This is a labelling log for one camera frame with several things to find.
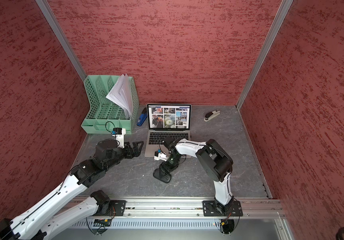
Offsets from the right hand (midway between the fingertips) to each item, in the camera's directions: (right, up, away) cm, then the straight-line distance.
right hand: (165, 176), depth 84 cm
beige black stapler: (+33, +36, +27) cm, 55 cm away
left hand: (-14, +19, -10) cm, 26 cm away
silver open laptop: (-1, +32, +18) cm, 36 cm away
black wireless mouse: (-1, +1, -4) cm, 4 cm away
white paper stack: (-28, +48, +6) cm, 56 cm away
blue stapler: (-19, +34, +26) cm, 47 cm away
